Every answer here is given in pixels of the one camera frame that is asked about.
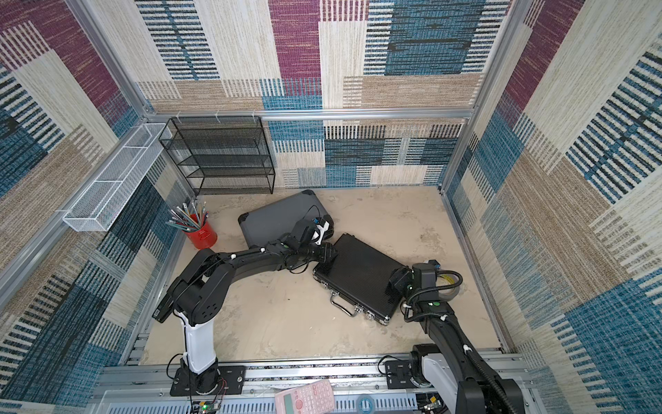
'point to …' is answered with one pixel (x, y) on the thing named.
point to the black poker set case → (360, 275)
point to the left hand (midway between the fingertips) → (338, 253)
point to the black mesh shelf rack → (221, 155)
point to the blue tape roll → (365, 404)
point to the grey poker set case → (268, 223)
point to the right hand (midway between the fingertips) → (398, 280)
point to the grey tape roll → (448, 286)
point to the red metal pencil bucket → (204, 237)
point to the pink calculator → (315, 398)
